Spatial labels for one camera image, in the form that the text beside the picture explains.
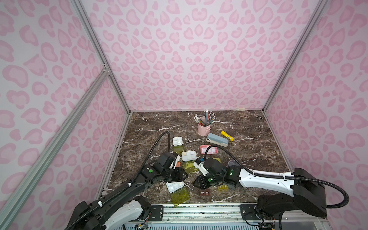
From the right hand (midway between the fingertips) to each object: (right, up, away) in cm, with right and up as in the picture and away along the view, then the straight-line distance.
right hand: (195, 185), depth 75 cm
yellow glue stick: (+24, +24, +28) cm, 44 cm away
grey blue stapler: (+15, +21, +22) cm, 35 cm away
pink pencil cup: (+6, +27, +25) cm, 37 cm away
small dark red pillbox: (+5, -5, +3) cm, 8 cm away
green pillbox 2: (-3, +5, +13) cm, 15 cm away
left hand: (-5, +4, +1) cm, 7 cm away
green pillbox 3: (-11, +17, +22) cm, 30 cm away
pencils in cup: (+11, +37, +22) cm, 44 cm away
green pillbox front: (-9, -7, +5) cm, 12 cm away
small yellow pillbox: (+15, -3, +4) cm, 16 cm away
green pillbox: (+9, +17, -14) cm, 24 cm away
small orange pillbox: (-10, +7, +15) cm, 19 cm away
